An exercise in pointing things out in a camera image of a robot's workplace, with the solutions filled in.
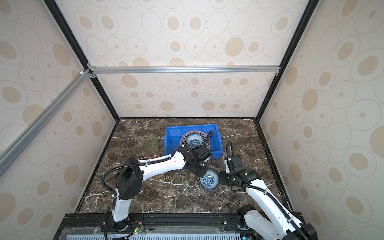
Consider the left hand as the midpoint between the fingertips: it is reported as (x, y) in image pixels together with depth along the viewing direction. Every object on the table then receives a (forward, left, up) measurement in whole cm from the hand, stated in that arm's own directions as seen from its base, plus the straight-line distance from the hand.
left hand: (208, 173), depth 82 cm
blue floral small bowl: (+26, +8, -5) cm, 28 cm away
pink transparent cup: (+15, +36, -8) cm, 40 cm away
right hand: (-2, -7, -1) cm, 8 cm away
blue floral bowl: (-2, -2, -6) cm, 7 cm away
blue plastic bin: (+33, +23, -9) cm, 41 cm away
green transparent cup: (+23, +37, -8) cm, 44 cm away
